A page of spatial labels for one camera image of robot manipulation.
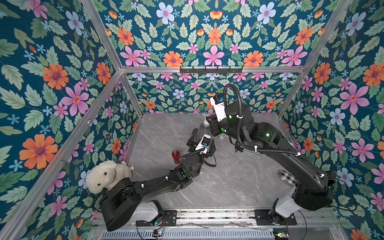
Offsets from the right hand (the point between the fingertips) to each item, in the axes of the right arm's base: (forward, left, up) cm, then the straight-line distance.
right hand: (212, 112), depth 62 cm
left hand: (0, +3, -16) cm, 17 cm away
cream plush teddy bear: (-18, +51, -26) cm, 60 cm away
